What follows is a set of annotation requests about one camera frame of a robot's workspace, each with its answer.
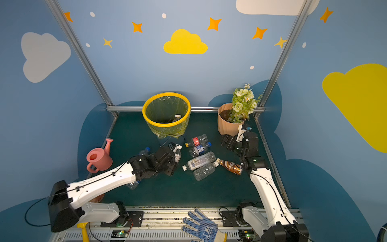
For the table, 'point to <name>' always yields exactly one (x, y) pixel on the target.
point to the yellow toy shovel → (85, 237)
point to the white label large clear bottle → (199, 161)
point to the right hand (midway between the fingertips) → (229, 136)
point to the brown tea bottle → (234, 167)
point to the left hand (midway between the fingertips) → (174, 164)
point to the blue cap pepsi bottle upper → (143, 152)
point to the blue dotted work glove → (207, 231)
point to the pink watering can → (100, 159)
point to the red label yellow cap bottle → (197, 140)
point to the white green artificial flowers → (243, 104)
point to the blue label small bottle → (199, 149)
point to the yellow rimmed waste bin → (167, 114)
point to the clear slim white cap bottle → (177, 117)
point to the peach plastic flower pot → (224, 127)
